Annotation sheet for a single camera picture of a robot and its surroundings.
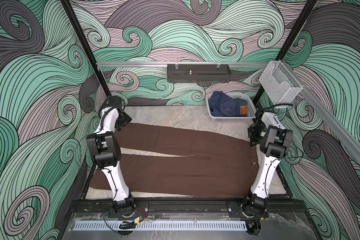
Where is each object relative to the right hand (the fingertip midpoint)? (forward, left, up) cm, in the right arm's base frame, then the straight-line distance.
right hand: (249, 137), depth 101 cm
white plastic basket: (+19, -5, +6) cm, 20 cm away
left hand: (+3, +83, +13) cm, 84 cm away
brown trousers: (-21, +25, +1) cm, 32 cm away
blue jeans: (+24, +17, +7) cm, 30 cm away
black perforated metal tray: (+29, +36, +32) cm, 56 cm away
